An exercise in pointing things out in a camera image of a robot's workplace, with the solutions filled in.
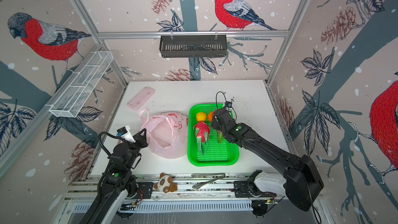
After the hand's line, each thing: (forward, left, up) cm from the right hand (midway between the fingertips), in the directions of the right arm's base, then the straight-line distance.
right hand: (216, 120), depth 83 cm
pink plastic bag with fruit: (-2, +31, -15) cm, 34 cm away
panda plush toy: (-30, +25, -11) cm, 40 cm away
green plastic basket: (-13, +1, -14) cm, 19 cm away
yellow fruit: (+7, +9, -8) cm, 14 cm away
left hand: (-8, +37, +2) cm, 38 cm away
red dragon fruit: (-4, +8, -6) cm, 11 cm away
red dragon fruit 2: (-7, -2, -5) cm, 9 cm away
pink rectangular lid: (+22, +56, -11) cm, 62 cm away
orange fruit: (+8, +3, -8) cm, 12 cm away
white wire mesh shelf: (-4, +70, +19) cm, 72 cm away
